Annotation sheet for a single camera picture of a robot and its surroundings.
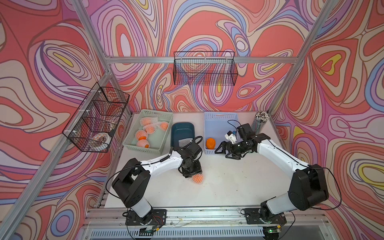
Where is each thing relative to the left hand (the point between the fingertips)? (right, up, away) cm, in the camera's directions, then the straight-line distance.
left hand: (201, 174), depth 83 cm
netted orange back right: (-26, +28, +22) cm, 44 cm away
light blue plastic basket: (+13, +28, +32) cm, 45 cm away
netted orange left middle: (-40, +21, +16) cm, 48 cm away
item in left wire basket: (-49, +21, -12) cm, 55 cm away
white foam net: (-11, +17, +13) cm, 25 cm away
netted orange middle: (-35, +25, +19) cm, 47 cm away
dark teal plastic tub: (-14, +24, +26) cm, 38 cm away
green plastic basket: (-29, +17, +19) cm, 39 cm away
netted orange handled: (-2, -1, -4) cm, 5 cm away
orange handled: (+7, +16, +13) cm, 22 cm away
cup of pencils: (+39, +33, +10) cm, 52 cm away
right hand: (+11, +10, -2) cm, 15 cm away
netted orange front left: (-37, +16, +10) cm, 41 cm away
